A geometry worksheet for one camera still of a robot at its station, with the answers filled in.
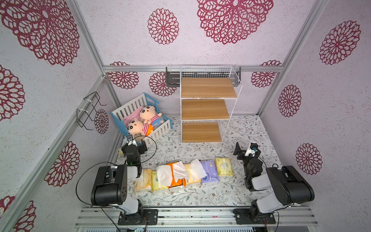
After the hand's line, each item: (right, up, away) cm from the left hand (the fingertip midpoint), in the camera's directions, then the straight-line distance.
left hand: (135, 142), depth 93 cm
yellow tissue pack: (+10, -22, -13) cm, 27 cm away
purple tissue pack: (+48, -16, -8) cm, 51 cm away
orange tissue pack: (+29, -17, -13) cm, 36 cm away
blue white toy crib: (-7, +22, +12) cm, 26 cm away
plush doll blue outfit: (+7, +17, +8) cm, 21 cm away
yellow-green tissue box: (+19, -19, -13) cm, 30 cm away
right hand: (+71, -2, -4) cm, 71 cm away
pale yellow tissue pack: (+38, -16, -10) cm, 43 cm away
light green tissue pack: (+56, -14, -7) cm, 58 cm away
